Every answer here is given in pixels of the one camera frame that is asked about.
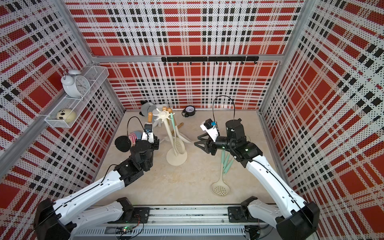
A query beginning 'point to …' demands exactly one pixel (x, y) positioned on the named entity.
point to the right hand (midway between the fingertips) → (200, 140)
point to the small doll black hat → (123, 143)
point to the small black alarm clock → (189, 110)
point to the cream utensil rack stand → (172, 158)
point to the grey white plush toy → (147, 107)
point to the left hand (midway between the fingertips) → (151, 130)
